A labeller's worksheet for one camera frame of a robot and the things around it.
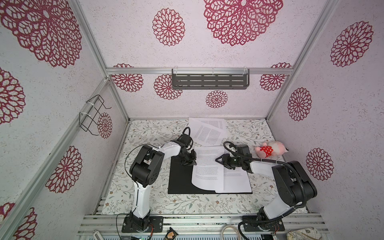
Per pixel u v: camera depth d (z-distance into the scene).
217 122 1.20
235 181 0.88
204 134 1.11
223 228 0.72
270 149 0.95
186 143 0.81
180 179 0.88
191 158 0.86
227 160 0.83
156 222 0.74
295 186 0.47
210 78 0.94
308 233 0.69
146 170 0.53
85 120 0.73
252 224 0.73
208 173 0.90
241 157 0.75
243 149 0.77
